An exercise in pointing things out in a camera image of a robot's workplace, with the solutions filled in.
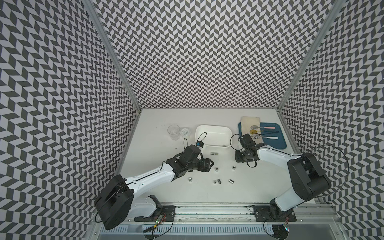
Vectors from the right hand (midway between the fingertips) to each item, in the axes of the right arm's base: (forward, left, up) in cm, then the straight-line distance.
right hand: (238, 160), depth 92 cm
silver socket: (-6, +4, +2) cm, 7 cm away
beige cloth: (+28, -11, +2) cm, 30 cm away
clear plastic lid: (+17, +34, +6) cm, 38 cm away
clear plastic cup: (+17, +41, +9) cm, 45 cm away
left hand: (-7, +19, +9) cm, 22 cm away
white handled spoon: (+17, -16, +1) cm, 23 cm away
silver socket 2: (-14, +15, +2) cm, 21 cm away
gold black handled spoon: (+21, -15, +1) cm, 26 cm away
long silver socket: (+4, +14, +1) cm, 15 cm away
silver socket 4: (-13, +6, +1) cm, 15 cm away
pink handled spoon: (+24, -16, +2) cm, 29 cm away
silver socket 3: (-13, +13, +1) cm, 19 cm away
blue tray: (+17, -25, +2) cm, 31 cm away
